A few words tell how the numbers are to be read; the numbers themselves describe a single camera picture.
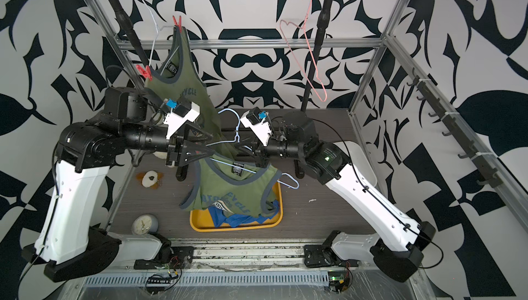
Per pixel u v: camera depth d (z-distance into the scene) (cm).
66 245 35
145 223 79
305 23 87
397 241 38
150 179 91
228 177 67
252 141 52
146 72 53
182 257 74
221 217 79
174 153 43
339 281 71
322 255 67
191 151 47
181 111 42
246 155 56
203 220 83
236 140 56
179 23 71
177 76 71
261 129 49
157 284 72
